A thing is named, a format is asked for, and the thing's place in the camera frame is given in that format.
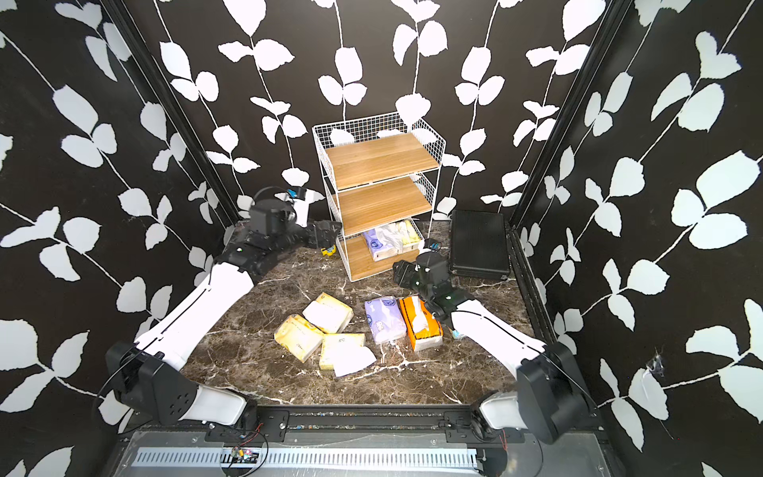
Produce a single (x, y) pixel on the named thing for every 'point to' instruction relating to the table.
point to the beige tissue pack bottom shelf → (329, 314)
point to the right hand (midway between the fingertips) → (397, 262)
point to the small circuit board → (243, 456)
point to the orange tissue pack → (424, 330)
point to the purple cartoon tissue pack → (385, 318)
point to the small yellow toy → (330, 250)
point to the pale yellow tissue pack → (298, 336)
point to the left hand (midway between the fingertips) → (330, 218)
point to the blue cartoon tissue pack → (456, 334)
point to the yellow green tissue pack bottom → (406, 235)
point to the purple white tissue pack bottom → (383, 241)
